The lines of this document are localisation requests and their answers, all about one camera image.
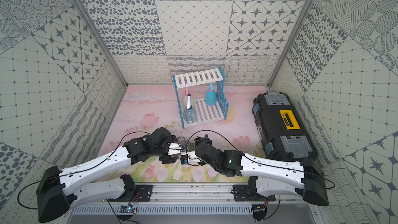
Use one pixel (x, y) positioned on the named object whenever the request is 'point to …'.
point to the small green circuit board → (132, 210)
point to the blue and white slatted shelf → (205, 113)
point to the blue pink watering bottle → (210, 96)
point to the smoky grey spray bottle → (184, 155)
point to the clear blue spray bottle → (189, 114)
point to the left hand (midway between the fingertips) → (176, 141)
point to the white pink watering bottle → (185, 99)
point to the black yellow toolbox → (283, 133)
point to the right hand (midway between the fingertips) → (200, 141)
